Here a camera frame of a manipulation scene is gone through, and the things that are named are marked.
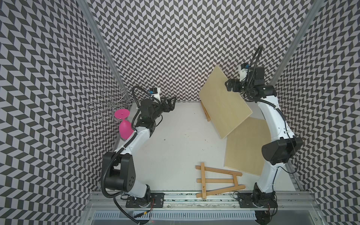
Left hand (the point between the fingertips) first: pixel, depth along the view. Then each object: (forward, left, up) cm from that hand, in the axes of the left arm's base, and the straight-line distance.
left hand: (172, 98), depth 81 cm
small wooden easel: (+8, -23, -25) cm, 35 cm away
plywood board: (-16, -47, -29) cm, 58 cm away
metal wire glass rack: (+9, +45, -12) cm, 48 cm away
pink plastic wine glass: (-17, +25, -8) cm, 31 cm away
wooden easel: (-38, -25, -29) cm, 54 cm away
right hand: (+6, -36, +5) cm, 36 cm away
